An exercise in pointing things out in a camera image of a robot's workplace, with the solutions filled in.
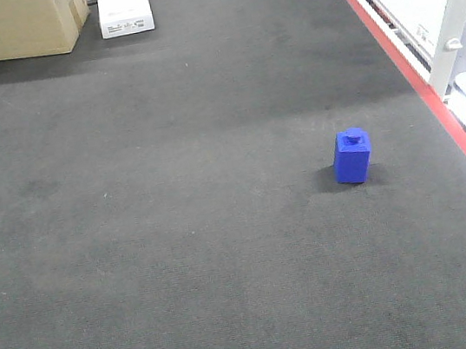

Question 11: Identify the blue plastic box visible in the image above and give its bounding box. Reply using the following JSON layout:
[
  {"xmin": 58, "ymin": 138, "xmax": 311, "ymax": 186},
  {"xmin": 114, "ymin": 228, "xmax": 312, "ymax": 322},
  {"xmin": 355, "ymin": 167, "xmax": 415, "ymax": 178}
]
[{"xmin": 327, "ymin": 124, "xmax": 378, "ymax": 188}]

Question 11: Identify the white rectangular box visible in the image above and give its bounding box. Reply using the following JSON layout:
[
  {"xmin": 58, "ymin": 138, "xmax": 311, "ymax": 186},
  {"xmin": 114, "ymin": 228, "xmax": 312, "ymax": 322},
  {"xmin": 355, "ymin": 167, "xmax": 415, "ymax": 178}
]
[{"xmin": 95, "ymin": 0, "xmax": 158, "ymax": 40}]

